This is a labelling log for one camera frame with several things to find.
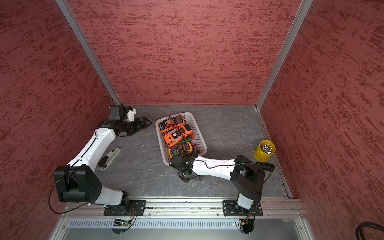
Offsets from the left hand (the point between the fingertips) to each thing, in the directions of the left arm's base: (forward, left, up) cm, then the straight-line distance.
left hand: (145, 128), depth 84 cm
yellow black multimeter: (-8, -26, -10) cm, 29 cm away
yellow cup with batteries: (-13, -67, -2) cm, 68 cm away
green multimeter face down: (-2, -24, -8) cm, 26 cm away
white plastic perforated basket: (+1, -31, -12) cm, 33 cm away
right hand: (-22, -26, -16) cm, 38 cm away
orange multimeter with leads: (+1, -23, -3) cm, 23 cm away
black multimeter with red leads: (-24, -25, -15) cm, 38 cm away
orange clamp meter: (+8, -14, -6) cm, 17 cm away
